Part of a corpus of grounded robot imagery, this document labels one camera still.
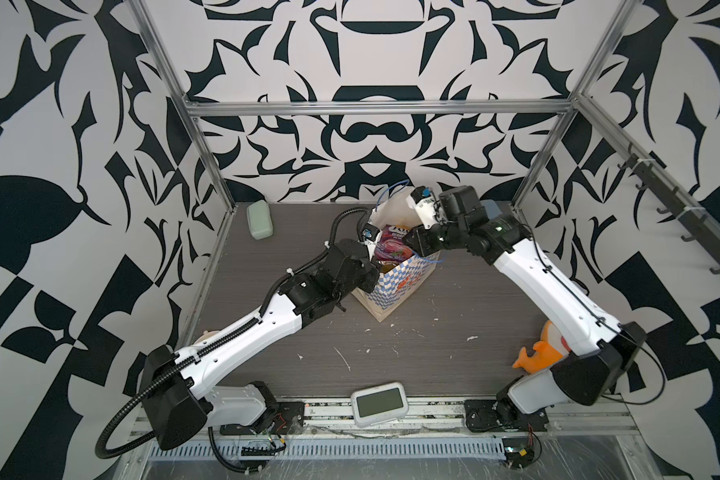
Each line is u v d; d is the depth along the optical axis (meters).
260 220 1.12
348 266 0.54
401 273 0.73
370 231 0.62
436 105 0.94
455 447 0.71
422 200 0.64
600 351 0.40
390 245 0.89
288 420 0.74
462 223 0.54
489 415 0.74
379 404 0.73
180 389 0.39
